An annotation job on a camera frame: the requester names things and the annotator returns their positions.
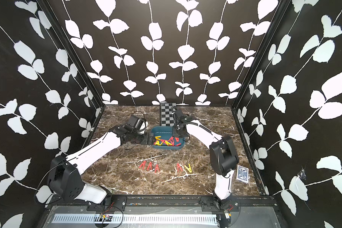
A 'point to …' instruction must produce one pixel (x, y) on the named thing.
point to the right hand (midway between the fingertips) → (174, 132)
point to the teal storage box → (163, 138)
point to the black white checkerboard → (166, 110)
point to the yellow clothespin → (189, 169)
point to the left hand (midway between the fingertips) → (150, 137)
